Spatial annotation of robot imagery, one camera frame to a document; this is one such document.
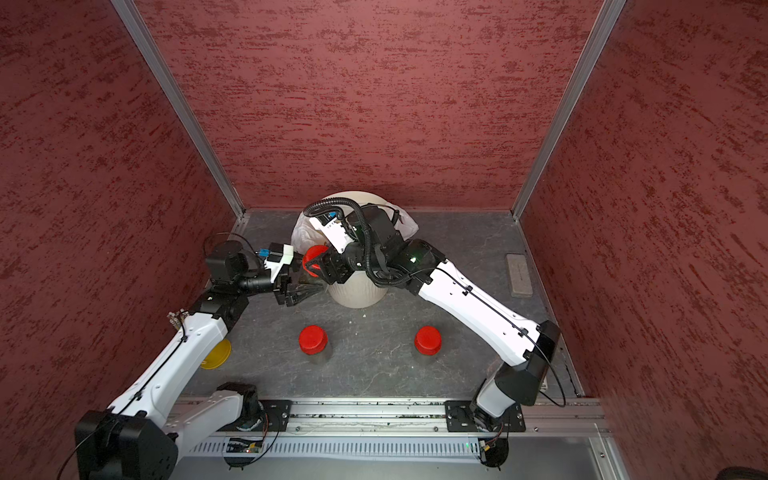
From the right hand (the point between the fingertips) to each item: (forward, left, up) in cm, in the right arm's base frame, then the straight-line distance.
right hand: (320, 263), depth 64 cm
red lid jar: (-10, +5, -22) cm, 24 cm away
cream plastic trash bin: (+5, -6, -21) cm, 23 cm away
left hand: (0, +2, -6) cm, 7 cm away
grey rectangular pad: (+16, -59, -34) cm, 70 cm away
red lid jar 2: (-10, -24, -22) cm, 35 cm away
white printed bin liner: (+11, +6, -5) cm, 14 cm away
